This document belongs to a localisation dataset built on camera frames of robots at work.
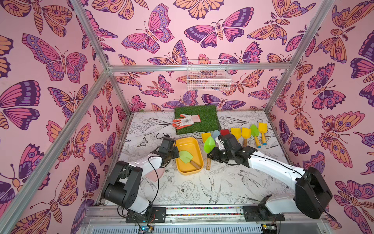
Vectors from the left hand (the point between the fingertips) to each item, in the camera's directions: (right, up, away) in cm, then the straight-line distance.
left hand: (177, 150), depth 94 cm
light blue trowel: (+27, +10, +11) cm, 30 cm away
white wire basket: (+20, +49, 0) cm, 53 cm away
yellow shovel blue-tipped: (+63, +14, +15) cm, 66 cm away
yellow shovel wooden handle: (+48, +10, +10) cm, 50 cm away
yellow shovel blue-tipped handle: (+19, +8, +11) cm, 23 cm away
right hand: (+17, -2, -13) cm, 21 cm away
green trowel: (+56, +11, +12) cm, 58 cm away
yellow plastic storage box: (+9, +3, +5) cm, 10 cm away
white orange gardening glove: (+5, +19, +15) cm, 24 cm away
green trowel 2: (+19, +4, -9) cm, 22 cm away
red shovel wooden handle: (+33, +11, +13) cm, 37 cm away
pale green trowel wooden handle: (+6, -4, -1) cm, 7 cm away
